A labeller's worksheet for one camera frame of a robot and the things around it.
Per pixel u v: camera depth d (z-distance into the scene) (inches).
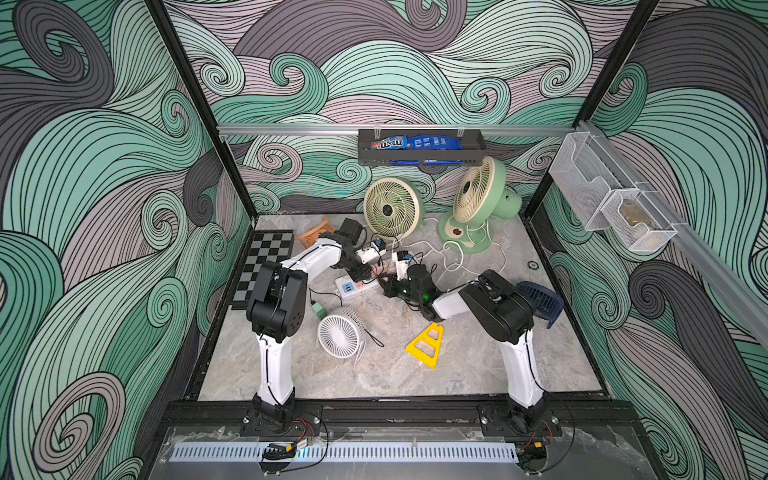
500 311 21.8
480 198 34.5
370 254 34.4
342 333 30.7
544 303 32.1
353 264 33.3
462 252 40.8
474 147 35.6
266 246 41.9
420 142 36.3
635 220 25.9
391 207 40.8
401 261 35.4
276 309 20.7
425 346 33.7
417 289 31.5
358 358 31.7
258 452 27.5
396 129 36.5
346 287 37.4
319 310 35.3
